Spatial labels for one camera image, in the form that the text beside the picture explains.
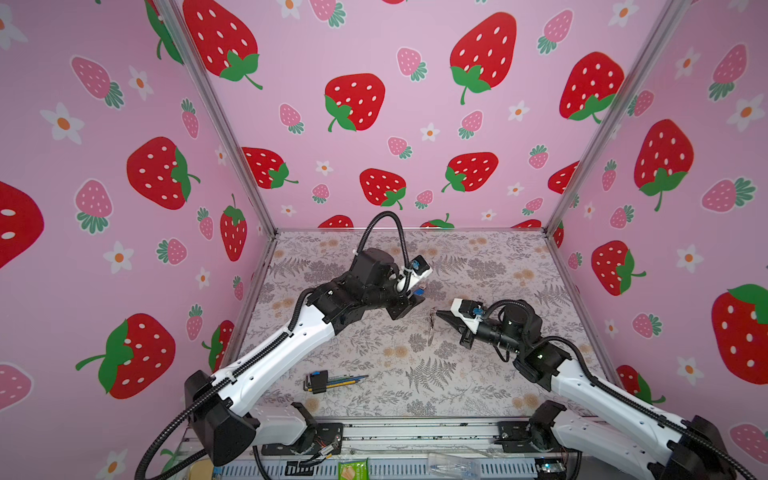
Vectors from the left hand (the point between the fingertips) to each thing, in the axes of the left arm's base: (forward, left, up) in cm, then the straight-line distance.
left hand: (419, 289), depth 71 cm
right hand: (-4, -5, -4) cm, 7 cm away
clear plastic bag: (-33, -7, -27) cm, 43 cm away
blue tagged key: (+18, -3, -28) cm, 33 cm away
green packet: (-34, +15, -26) cm, 45 cm away
